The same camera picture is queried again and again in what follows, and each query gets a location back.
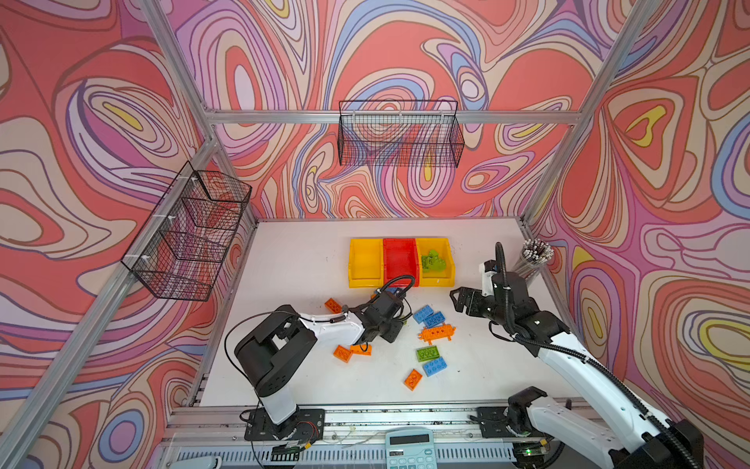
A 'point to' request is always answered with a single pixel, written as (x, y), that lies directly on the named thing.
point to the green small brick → (433, 253)
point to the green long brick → (437, 265)
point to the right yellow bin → (436, 278)
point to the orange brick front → (413, 379)
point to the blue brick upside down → (434, 319)
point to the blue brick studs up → (423, 313)
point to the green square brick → (426, 262)
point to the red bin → (400, 258)
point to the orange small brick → (343, 353)
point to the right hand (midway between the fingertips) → (465, 302)
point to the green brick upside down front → (427, 354)
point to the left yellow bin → (366, 263)
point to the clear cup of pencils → (534, 256)
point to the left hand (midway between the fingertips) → (398, 325)
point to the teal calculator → (410, 448)
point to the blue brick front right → (435, 366)
